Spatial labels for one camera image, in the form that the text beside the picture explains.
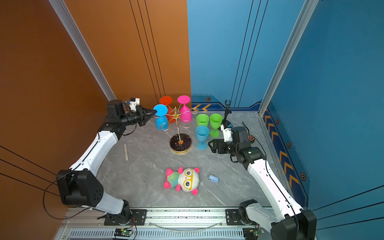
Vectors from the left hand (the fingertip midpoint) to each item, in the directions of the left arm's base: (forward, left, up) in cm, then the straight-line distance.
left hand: (157, 109), depth 76 cm
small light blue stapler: (-24, -30, -31) cm, 49 cm away
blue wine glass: (+2, 0, -9) cm, 10 cm away
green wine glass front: (+11, -24, -20) cm, 33 cm away
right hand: (-12, -30, -12) cm, 34 cm away
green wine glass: (+8, -33, -17) cm, 38 cm away
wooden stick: (-6, +26, -32) cm, 42 cm away
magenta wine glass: (+2, -14, -4) cm, 15 cm away
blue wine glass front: (+2, -24, -22) cm, 32 cm away
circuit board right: (-49, -47, -33) cm, 76 cm away
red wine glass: (+10, -3, -3) cm, 11 cm away
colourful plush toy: (-26, -16, -26) cm, 40 cm away
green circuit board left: (-49, +14, -35) cm, 62 cm away
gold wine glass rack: (0, -10, -31) cm, 32 cm away
